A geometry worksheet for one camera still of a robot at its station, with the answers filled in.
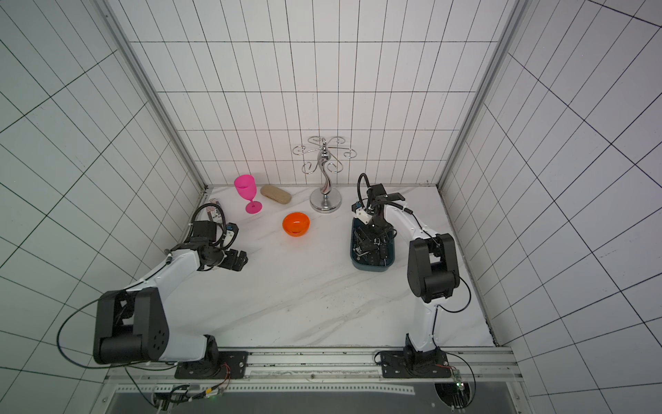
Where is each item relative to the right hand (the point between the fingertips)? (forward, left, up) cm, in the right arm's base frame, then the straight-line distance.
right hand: (372, 231), depth 95 cm
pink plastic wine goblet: (+13, +50, +8) cm, 53 cm away
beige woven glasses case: (+22, +43, -4) cm, 48 cm away
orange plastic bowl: (+5, +31, -5) cm, 31 cm away
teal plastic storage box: (-6, +1, -4) cm, 8 cm away
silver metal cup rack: (+20, +19, -6) cm, 29 cm away
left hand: (-14, +51, -2) cm, 53 cm away
